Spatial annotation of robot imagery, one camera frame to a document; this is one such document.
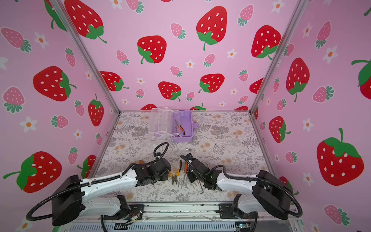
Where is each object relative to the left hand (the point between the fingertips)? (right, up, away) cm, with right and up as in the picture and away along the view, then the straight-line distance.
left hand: (168, 173), depth 82 cm
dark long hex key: (+20, -10, -1) cm, 22 cm away
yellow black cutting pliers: (+3, -3, +3) cm, 6 cm away
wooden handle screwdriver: (-19, +4, +10) cm, 22 cm away
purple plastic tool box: (-7, +28, +18) cm, 34 cm away
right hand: (+11, +2, +2) cm, 11 cm away
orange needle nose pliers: (+3, +27, +26) cm, 37 cm away
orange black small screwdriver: (+10, +2, +7) cm, 13 cm away
